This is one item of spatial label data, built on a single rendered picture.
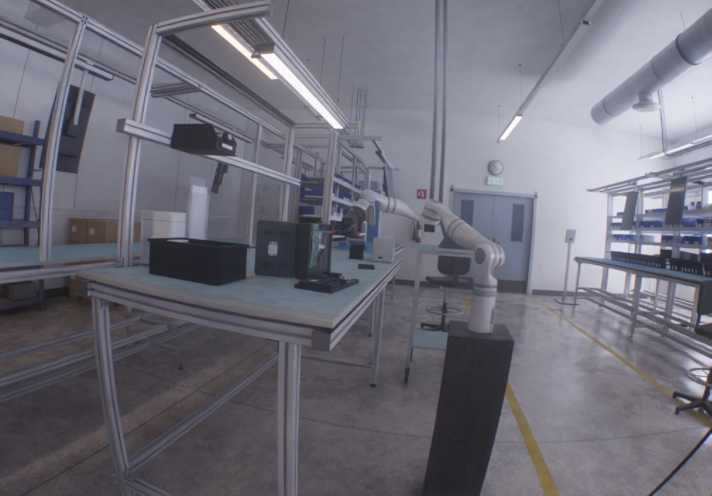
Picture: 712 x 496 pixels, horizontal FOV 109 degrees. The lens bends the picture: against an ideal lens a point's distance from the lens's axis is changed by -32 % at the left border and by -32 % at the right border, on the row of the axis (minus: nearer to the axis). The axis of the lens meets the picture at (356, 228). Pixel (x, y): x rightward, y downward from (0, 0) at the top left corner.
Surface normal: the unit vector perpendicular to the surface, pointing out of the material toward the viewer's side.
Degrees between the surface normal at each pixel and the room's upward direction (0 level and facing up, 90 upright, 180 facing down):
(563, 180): 90
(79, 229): 90
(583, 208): 90
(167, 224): 90
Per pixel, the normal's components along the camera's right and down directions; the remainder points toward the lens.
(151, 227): -0.20, 0.00
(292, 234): 0.07, 0.02
